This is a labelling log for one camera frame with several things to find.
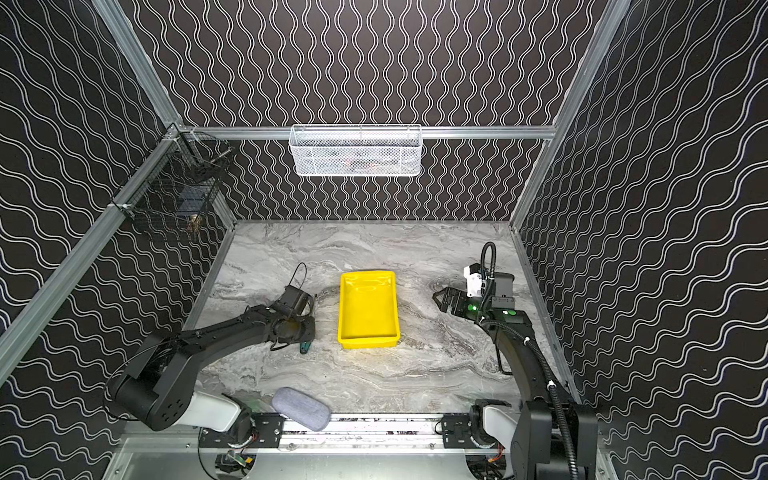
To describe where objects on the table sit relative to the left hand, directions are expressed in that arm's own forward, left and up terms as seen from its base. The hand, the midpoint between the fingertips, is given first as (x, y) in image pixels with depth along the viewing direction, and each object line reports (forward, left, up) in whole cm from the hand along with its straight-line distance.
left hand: (320, 339), depth 90 cm
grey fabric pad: (-20, +1, +2) cm, 20 cm away
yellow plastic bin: (+8, -14, +1) cm, 16 cm away
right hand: (+8, -38, +11) cm, 41 cm away
